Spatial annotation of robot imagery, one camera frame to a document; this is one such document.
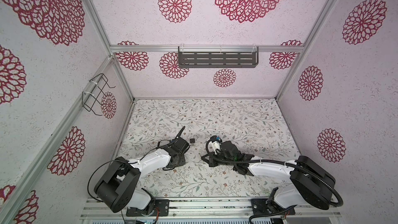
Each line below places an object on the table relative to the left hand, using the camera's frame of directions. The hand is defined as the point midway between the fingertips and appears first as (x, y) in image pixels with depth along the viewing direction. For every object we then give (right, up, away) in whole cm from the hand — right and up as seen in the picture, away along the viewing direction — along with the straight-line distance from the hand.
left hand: (178, 164), depth 89 cm
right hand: (+13, +7, -8) cm, 17 cm away
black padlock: (+7, +12, +9) cm, 17 cm away
